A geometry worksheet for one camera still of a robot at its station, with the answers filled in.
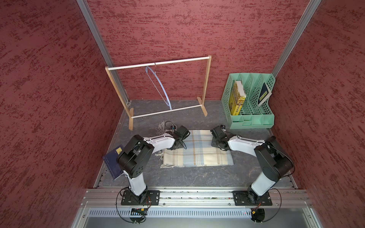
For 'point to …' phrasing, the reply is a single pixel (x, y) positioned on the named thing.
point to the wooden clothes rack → (201, 99)
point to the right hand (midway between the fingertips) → (216, 144)
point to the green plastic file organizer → (252, 116)
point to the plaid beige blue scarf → (198, 151)
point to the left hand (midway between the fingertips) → (174, 147)
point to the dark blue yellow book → (264, 94)
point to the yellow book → (237, 98)
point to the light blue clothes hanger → (158, 84)
